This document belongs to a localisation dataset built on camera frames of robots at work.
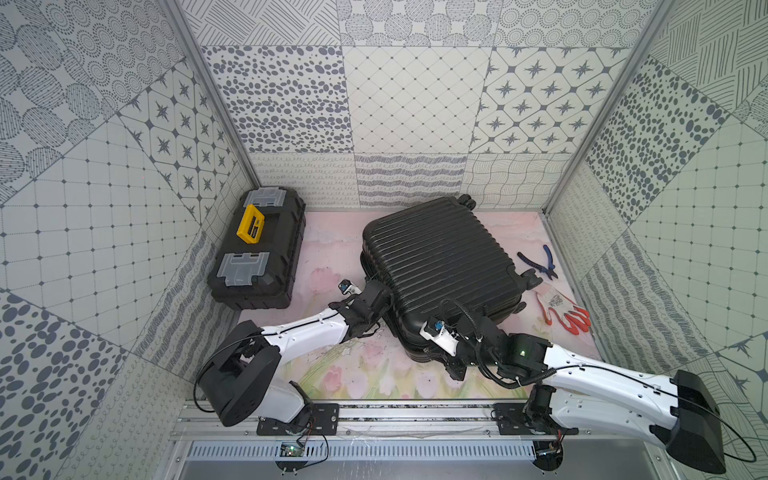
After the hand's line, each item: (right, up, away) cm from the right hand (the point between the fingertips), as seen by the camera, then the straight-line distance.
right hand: (434, 352), depth 75 cm
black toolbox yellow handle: (-51, +24, +9) cm, 57 cm away
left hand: (-10, +9, +11) cm, 18 cm away
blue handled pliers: (+45, +18, +29) cm, 56 cm away
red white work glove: (+46, +4, +15) cm, 49 cm away
